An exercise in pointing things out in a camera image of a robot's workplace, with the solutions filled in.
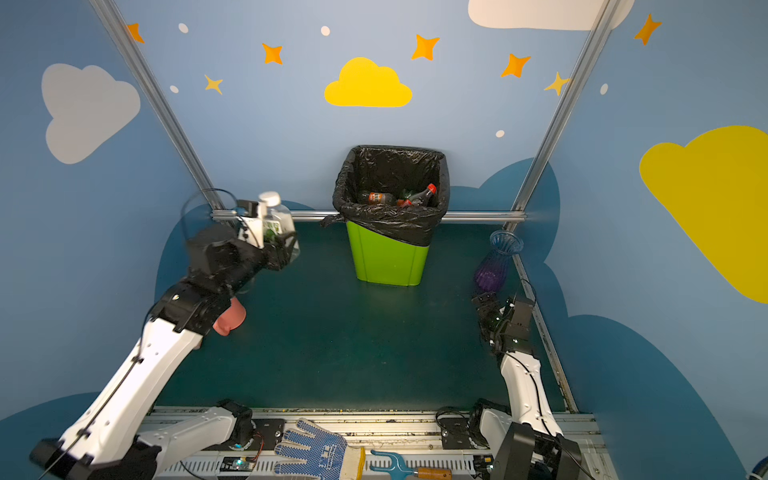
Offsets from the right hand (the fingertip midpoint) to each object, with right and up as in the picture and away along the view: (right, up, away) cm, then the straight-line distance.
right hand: (479, 299), depth 85 cm
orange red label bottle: (-30, +31, +10) cm, 45 cm away
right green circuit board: (-3, -38, -13) cm, 40 cm away
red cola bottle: (-18, +29, 0) cm, 35 cm away
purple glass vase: (+12, +6, +23) cm, 26 cm away
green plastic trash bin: (-28, +12, +6) cm, 31 cm away
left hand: (-50, +19, -19) cm, 57 cm away
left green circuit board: (-64, -37, -15) cm, 75 cm away
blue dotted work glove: (-41, -36, -14) cm, 57 cm away
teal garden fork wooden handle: (-24, -38, -15) cm, 48 cm away
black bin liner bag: (-24, +34, +13) cm, 43 cm away
